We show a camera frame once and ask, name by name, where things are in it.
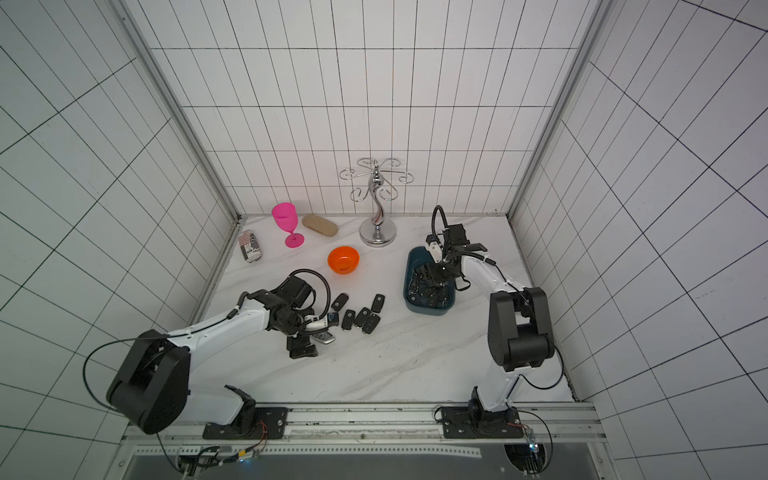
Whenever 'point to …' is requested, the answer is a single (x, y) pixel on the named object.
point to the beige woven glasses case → (320, 225)
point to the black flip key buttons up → (370, 323)
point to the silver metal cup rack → (377, 232)
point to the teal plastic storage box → (423, 298)
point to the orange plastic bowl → (343, 260)
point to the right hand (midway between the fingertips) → (437, 268)
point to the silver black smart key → (324, 336)
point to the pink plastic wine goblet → (286, 216)
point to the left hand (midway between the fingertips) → (305, 341)
